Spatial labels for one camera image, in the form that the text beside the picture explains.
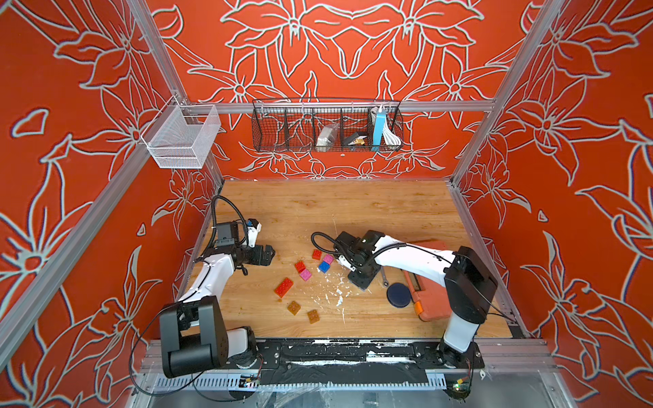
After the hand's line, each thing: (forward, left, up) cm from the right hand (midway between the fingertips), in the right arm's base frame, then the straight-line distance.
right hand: (357, 280), depth 83 cm
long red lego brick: (-2, +26, -3) cm, 26 cm away
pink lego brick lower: (+3, +18, -3) cm, 19 cm away
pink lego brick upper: (+10, +10, -3) cm, 14 cm away
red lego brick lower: (+6, +20, -3) cm, 21 cm away
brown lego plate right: (-11, +14, -4) cm, 18 cm away
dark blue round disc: (-3, -14, -4) cm, 15 cm away
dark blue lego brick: (+6, +12, -3) cm, 13 cm away
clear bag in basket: (+43, +11, +27) cm, 52 cm away
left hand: (+10, +35, +2) cm, 36 cm away
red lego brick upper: (+11, +14, -2) cm, 18 cm away
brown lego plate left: (-8, +21, -4) cm, 23 cm away
